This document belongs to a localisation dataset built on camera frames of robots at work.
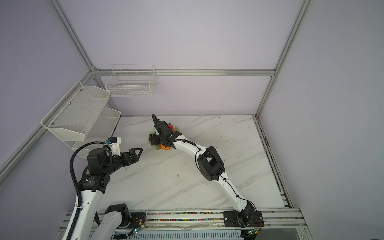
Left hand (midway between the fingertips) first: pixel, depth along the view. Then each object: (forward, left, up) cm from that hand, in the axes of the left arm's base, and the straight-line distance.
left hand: (135, 152), depth 74 cm
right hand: (+17, -2, -10) cm, 20 cm away
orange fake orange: (+13, -10, -15) cm, 22 cm away
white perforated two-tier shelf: (+18, +31, +7) cm, 36 cm away
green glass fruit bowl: (+15, -6, -18) cm, 24 cm away
